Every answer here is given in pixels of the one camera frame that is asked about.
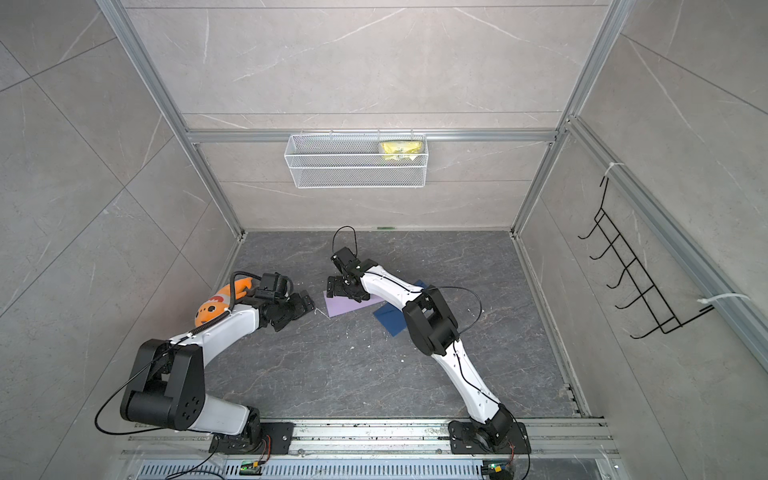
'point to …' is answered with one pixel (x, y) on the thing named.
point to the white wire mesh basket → (361, 161)
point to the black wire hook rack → (659, 310)
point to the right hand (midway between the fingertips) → (341, 293)
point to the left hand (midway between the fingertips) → (306, 304)
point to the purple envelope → (341, 305)
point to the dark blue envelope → (392, 317)
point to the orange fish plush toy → (220, 301)
